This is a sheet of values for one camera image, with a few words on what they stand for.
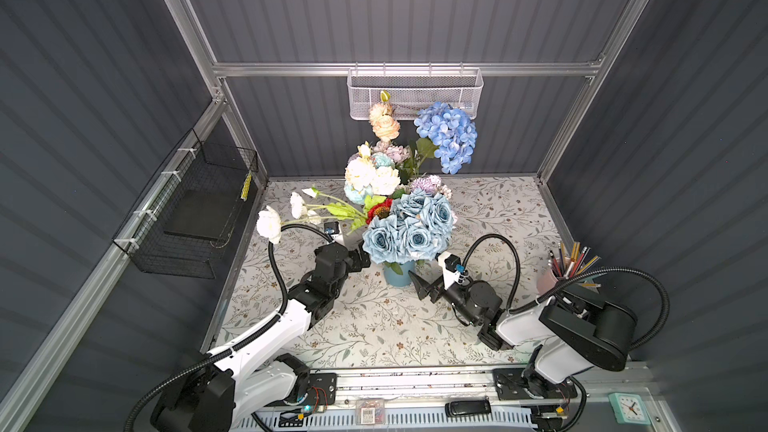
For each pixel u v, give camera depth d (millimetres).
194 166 788
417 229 588
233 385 408
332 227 713
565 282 497
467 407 750
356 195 707
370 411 683
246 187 829
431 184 735
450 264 673
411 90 991
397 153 829
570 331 455
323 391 723
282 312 534
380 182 667
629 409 693
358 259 614
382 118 826
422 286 721
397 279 867
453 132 696
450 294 725
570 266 828
